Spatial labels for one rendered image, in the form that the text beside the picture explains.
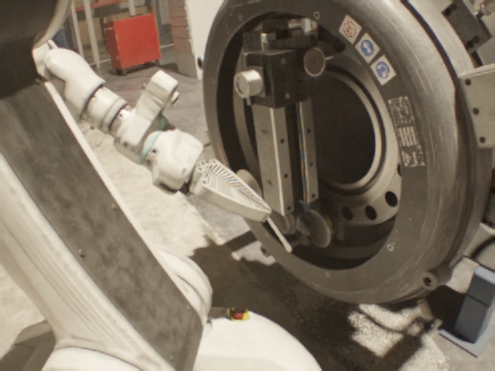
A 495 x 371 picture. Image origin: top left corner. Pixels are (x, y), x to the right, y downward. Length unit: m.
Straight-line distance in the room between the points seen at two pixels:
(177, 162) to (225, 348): 0.34
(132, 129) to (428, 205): 0.43
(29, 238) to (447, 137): 0.49
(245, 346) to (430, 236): 0.36
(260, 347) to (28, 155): 0.50
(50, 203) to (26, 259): 0.05
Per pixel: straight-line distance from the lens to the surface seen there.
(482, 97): 0.52
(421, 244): 0.62
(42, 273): 0.34
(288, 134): 0.79
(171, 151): 0.51
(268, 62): 0.63
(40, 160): 0.33
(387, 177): 0.78
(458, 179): 0.56
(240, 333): 0.70
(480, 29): 0.61
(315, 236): 0.89
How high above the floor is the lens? 0.90
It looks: 28 degrees down
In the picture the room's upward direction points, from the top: 7 degrees counter-clockwise
